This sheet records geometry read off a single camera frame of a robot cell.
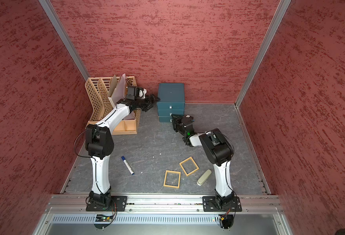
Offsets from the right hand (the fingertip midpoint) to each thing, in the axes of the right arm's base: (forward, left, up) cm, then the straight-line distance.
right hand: (170, 117), depth 98 cm
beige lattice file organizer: (+16, +49, +13) cm, 53 cm away
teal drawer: (+4, +1, +1) cm, 4 cm away
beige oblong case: (-37, -19, -9) cm, 43 cm away
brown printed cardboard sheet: (+16, +38, +16) cm, 45 cm away
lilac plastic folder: (+8, +32, +17) cm, 37 cm away
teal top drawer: (+4, -1, +7) cm, 9 cm away
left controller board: (-55, +35, -12) cm, 66 cm away
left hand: (+5, +8, +8) cm, 13 cm away
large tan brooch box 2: (-37, -1, -11) cm, 39 cm away
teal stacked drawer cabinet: (+6, -1, +11) cm, 12 cm away
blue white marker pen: (-29, +26, -10) cm, 40 cm away
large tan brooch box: (-30, -11, -11) cm, 34 cm away
